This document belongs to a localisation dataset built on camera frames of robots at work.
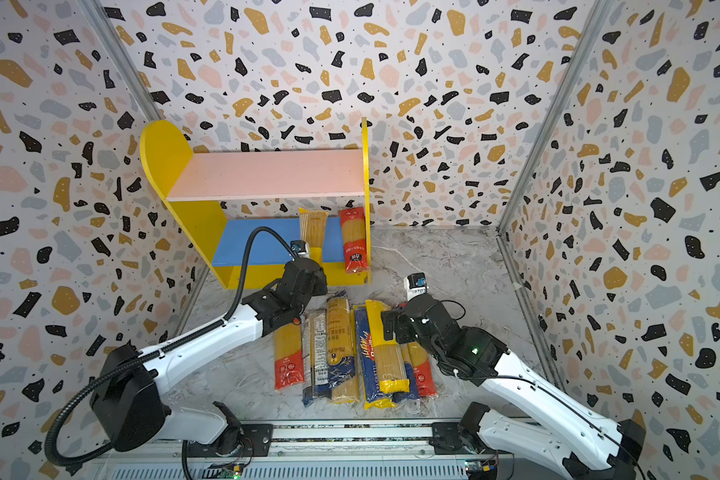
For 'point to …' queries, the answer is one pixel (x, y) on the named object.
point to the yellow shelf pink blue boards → (251, 212)
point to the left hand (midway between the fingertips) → (318, 264)
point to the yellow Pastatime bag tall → (312, 226)
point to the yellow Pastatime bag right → (388, 354)
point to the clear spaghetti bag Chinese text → (341, 351)
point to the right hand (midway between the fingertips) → (393, 307)
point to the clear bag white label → (315, 357)
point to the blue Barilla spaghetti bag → (372, 397)
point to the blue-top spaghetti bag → (409, 374)
